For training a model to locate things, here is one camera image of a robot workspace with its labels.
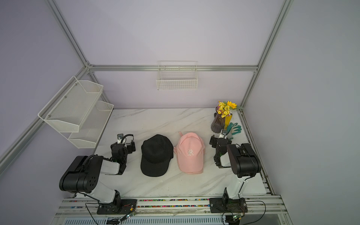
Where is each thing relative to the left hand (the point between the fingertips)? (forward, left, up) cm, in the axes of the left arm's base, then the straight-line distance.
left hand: (125, 143), depth 95 cm
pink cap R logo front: (-9, -44, +6) cm, 46 cm away
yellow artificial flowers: (+13, -66, +20) cm, 70 cm away
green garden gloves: (+15, -79, -4) cm, 80 cm away
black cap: (-11, -25, +9) cm, 29 cm away
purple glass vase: (+19, -68, -4) cm, 70 cm away
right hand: (+5, -68, -2) cm, 68 cm away
